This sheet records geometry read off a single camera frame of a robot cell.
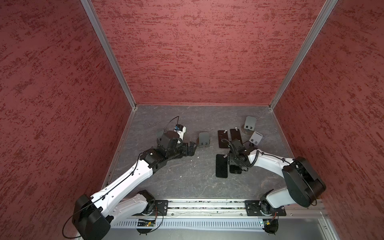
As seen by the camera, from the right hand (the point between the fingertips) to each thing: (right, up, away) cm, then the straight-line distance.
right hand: (233, 164), depth 90 cm
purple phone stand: (+15, +16, +2) cm, 22 cm away
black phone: (-1, -1, -7) cm, 8 cm away
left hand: (-27, +13, -13) cm, 33 cm away
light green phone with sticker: (+5, +17, +14) cm, 23 cm away
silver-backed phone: (-7, -2, +1) cm, 7 cm away
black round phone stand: (-18, +14, +7) cm, 24 cm away
